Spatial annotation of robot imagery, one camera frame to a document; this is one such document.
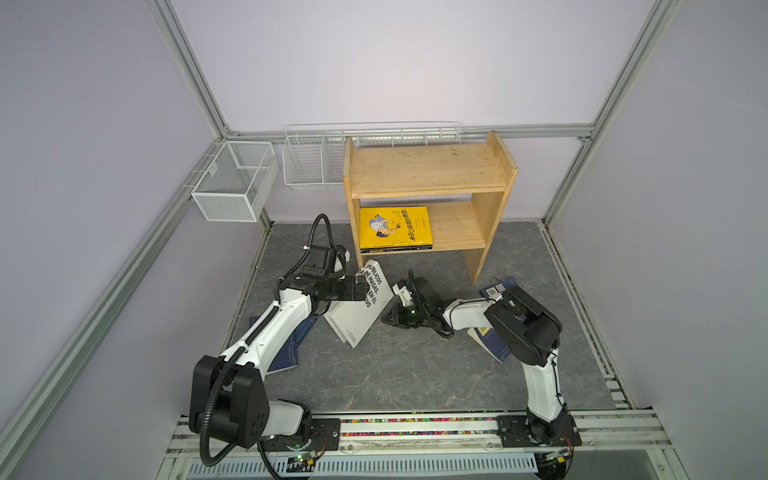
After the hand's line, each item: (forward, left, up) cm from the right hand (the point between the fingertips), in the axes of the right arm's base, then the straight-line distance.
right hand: (383, 323), depth 93 cm
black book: (+12, +1, +21) cm, 25 cm away
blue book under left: (-4, +25, +1) cm, 26 cm away
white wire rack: (+44, +22, +33) cm, 59 cm away
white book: (-3, +8, +9) cm, 12 cm away
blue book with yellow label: (-11, +27, +2) cm, 29 cm away
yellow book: (+19, -4, +24) cm, 31 cm away
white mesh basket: (+41, +51, +24) cm, 69 cm away
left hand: (+3, +7, +14) cm, 16 cm away
